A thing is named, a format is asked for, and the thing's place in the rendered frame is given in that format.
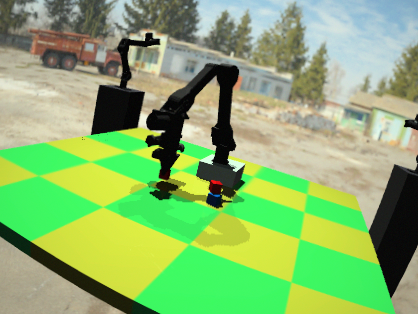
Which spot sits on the blue cube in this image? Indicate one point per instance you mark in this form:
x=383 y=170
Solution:
x=214 y=199

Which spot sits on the red cube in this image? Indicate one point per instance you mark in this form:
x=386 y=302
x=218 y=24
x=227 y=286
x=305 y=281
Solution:
x=166 y=176
x=215 y=187

